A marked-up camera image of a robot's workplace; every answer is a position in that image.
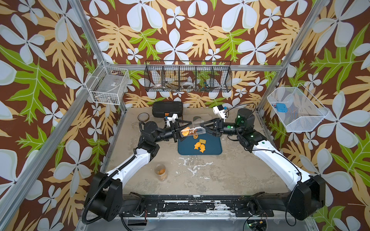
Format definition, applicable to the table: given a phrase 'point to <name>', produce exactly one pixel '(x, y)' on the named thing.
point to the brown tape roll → (143, 117)
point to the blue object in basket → (282, 107)
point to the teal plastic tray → (213, 145)
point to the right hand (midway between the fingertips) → (202, 128)
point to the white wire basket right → (304, 113)
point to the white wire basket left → (108, 84)
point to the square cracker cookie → (203, 141)
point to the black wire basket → (184, 76)
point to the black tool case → (159, 108)
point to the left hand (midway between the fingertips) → (192, 127)
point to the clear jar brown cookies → (198, 130)
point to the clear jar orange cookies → (161, 172)
